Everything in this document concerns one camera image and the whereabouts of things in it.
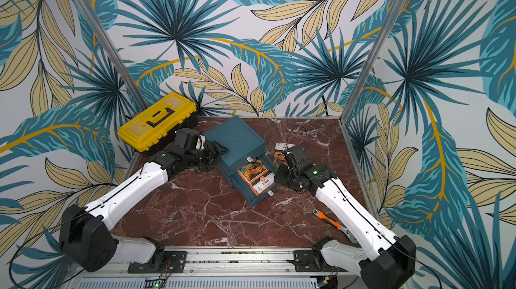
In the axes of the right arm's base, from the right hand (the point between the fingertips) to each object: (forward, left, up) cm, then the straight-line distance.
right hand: (278, 177), depth 77 cm
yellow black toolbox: (+35, +47, +1) cm, 58 cm away
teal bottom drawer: (0, +13, -11) cm, 17 cm away
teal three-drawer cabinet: (+12, +13, +6) cm, 19 cm away
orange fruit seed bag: (+5, +9, -8) cm, 13 cm away
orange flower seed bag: (+25, -5, -16) cm, 30 cm away
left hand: (+7, +20, +4) cm, 22 cm away
